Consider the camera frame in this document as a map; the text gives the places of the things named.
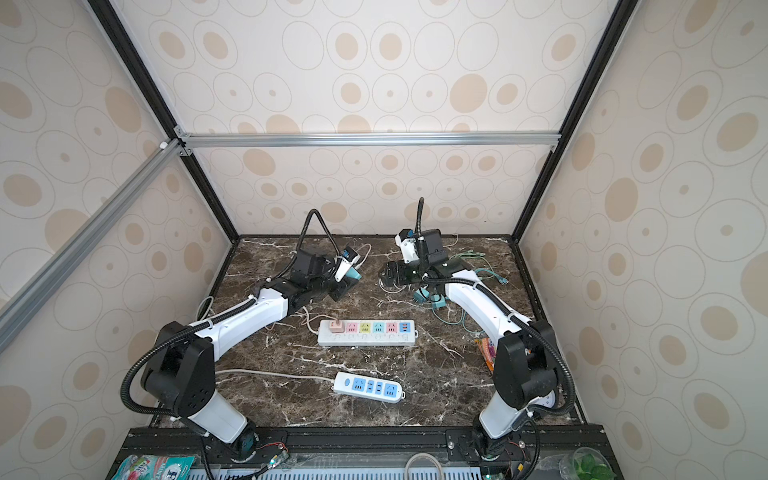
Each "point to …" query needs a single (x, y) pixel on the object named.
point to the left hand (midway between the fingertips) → (358, 270)
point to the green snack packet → (144, 467)
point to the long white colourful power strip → (369, 333)
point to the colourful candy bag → (488, 351)
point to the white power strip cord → (275, 373)
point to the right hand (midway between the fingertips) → (393, 270)
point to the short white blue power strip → (367, 387)
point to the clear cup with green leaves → (586, 463)
